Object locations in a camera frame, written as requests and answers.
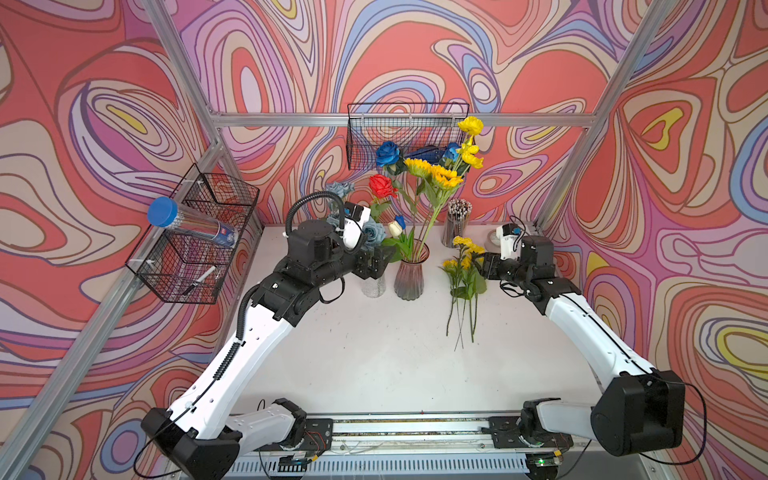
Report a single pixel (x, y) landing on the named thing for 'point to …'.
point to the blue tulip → (400, 219)
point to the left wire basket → (173, 265)
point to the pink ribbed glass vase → (409, 281)
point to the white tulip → (395, 228)
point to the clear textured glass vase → (374, 288)
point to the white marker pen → (204, 275)
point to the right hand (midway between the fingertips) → (479, 264)
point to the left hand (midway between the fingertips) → (384, 243)
